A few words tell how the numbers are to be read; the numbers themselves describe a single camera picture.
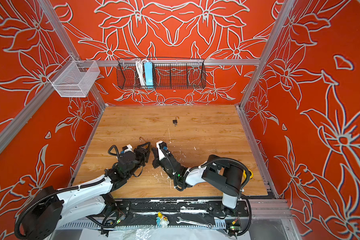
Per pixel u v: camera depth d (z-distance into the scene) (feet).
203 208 2.44
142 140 2.79
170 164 2.04
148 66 2.95
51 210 1.33
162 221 2.20
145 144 2.56
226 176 1.52
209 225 2.25
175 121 3.61
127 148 2.52
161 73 3.20
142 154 2.34
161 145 2.21
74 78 3.03
